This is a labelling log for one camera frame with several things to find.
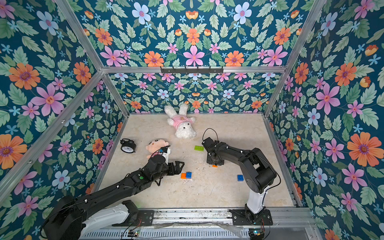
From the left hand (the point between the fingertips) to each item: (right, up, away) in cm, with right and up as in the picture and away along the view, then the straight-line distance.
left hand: (181, 164), depth 82 cm
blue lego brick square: (+4, -8, +4) cm, 10 cm away
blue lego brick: (+34, -9, +3) cm, 35 cm away
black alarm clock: (-36, +9, +11) cm, 39 cm away
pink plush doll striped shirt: (-18, +8, +9) cm, 22 cm away
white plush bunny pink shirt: (-1, +22, +19) cm, 29 cm away
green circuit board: (+38, -31, -10) cm, 51 cm away
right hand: (+19, -1, +12) cm, 23 cm away
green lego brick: (+9, +6, +17) cm, 21 cm away
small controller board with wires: (-22, -32, -10) cm, 40 cm away
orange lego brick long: (+1, -8, +5) cm, 9 cm away
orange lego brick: (+19, -4, +9) cm, 21 cm away
